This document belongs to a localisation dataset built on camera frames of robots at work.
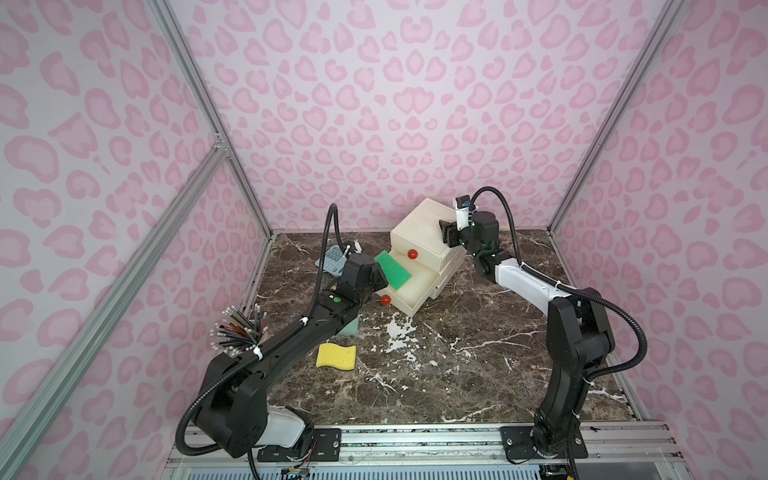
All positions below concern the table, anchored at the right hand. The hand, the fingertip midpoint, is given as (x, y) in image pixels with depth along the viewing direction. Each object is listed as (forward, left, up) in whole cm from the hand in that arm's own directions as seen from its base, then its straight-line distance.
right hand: (451, 218), depth 92 cm
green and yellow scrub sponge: (-19, +17, -4) cm, 26 cm away
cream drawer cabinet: (-11, +11, 0) cm, 15 cm away
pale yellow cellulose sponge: (-36, +32, -20) cm, 52 cm away
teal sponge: (-27, +31, -20) cm, 46 cm away
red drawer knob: (-22, +20, -12) cm, 32 cm away
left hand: (-17, +20, -2) cm, 26 cm away
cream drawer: (-18, +12, -15) cm, 26 cm away
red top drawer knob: (-12, +12, -3) cm, 17 cm away
